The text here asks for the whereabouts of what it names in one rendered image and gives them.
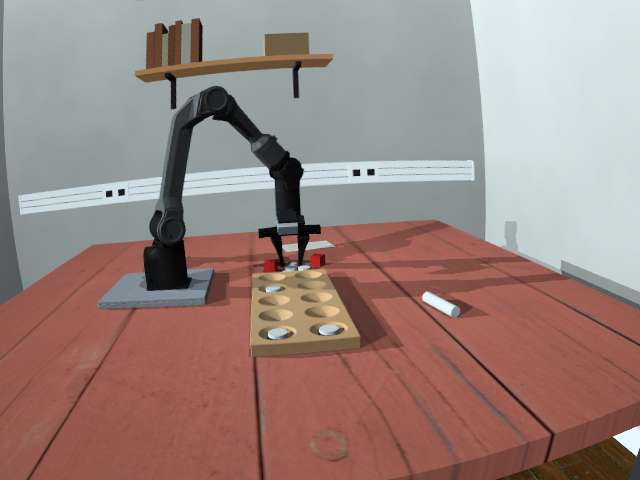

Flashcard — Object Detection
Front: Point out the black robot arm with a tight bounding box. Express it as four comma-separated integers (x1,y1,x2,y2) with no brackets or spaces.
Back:
143,86,305,291

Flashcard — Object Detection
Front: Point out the red cube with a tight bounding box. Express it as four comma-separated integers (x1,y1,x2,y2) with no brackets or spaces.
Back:
311,254,325,267
264,259,277,273

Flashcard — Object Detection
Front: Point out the white sheet of paper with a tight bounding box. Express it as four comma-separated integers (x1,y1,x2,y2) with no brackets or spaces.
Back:
282,241,336,252

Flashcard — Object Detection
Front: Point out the tan wooden counting tray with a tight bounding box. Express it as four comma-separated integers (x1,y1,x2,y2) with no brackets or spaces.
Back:
250,269,361,357

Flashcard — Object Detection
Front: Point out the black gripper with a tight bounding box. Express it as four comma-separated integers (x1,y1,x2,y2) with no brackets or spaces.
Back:
258,208,321,267

